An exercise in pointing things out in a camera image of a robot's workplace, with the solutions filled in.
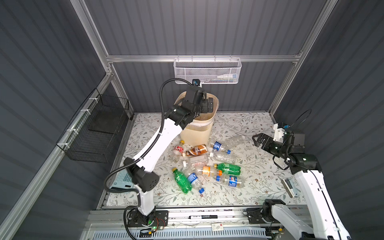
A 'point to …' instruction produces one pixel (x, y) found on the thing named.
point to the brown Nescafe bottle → (197, 150)
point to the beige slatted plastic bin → (198, 131)
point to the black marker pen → (203, 217)
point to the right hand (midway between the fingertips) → (262, 141)
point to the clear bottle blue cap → (225, 157)
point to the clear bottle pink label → (196, 161)
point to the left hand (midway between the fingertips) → (202, 99)
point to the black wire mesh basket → (92, 132)
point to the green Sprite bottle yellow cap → (182, 181)
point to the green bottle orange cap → (229, 168)
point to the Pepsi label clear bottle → (233, 180)
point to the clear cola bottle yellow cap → (176, 155)
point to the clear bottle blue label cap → (195, 182)
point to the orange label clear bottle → (206, 171)
